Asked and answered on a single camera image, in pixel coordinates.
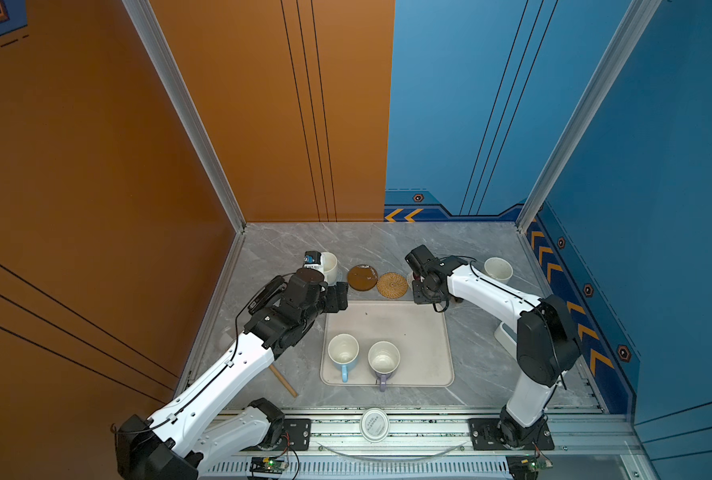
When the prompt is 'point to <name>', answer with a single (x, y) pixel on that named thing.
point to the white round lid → (374, 425)
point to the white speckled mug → (498, 268)
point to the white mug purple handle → (383, 358)
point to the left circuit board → (267, 465)
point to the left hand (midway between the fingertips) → (336, 282)
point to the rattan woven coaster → (392, 285)
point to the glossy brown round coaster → (362, 277)
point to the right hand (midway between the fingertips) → (421, 296)
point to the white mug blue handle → (343, 350)
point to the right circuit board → (527, 467)
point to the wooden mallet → (293, 393)
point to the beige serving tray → (418, 329)
